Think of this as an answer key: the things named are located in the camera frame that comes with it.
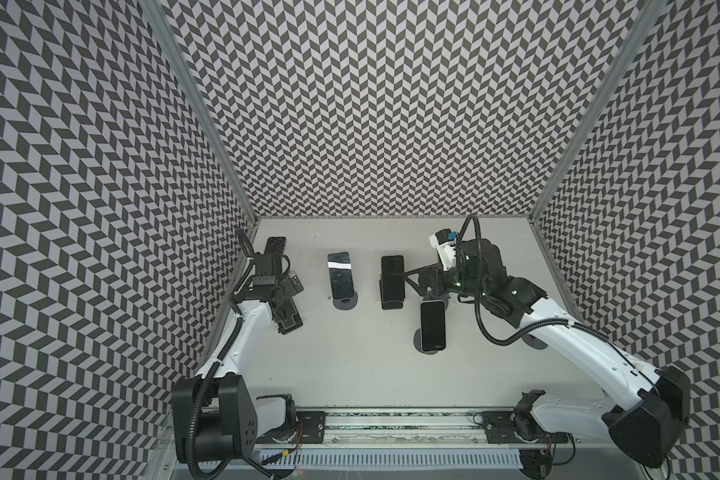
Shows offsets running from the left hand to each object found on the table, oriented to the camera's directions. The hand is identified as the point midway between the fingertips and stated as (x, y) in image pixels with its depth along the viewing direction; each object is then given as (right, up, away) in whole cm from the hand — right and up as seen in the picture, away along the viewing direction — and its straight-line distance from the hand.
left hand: (279, 288), depth 86 cm
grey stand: (+19, -6, +8) cm, 21 cm away
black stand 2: (+3, -8, -3) cm, 9 cm away
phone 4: (+44, -9, -5) cm, 45 cm away
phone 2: (+33, +3, +3) cm, 33 cm away
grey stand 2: (+43, +1, -19) cm, 47 cm away
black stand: (+33, -6, +6) cm, 34 cm away
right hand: (+38, +4, -12) cm, 40 cm away
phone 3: (-8, +12, +19) cm, 24 cm away
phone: (+18, +3, +3) cm, 18 cm away
